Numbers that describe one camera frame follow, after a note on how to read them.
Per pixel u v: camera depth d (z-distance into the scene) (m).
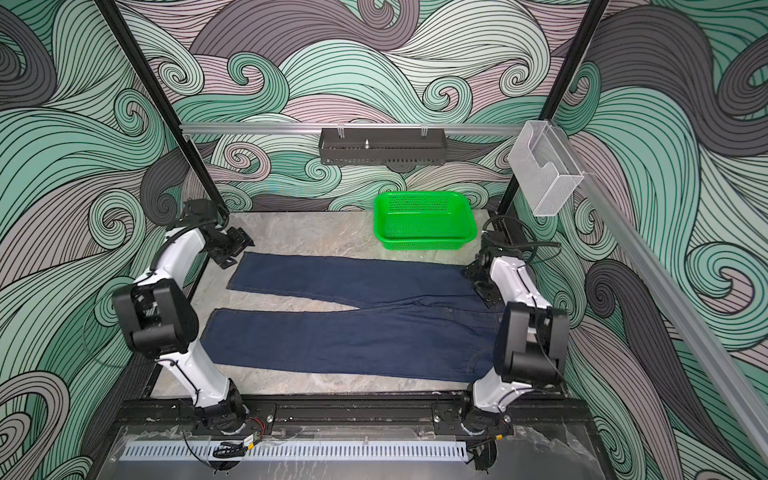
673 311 0.52
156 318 0.50
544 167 0.78
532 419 0.74
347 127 0.94
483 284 0.71
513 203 1.16
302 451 0.70
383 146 0.95
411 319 0.90
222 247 0.76
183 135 0.95
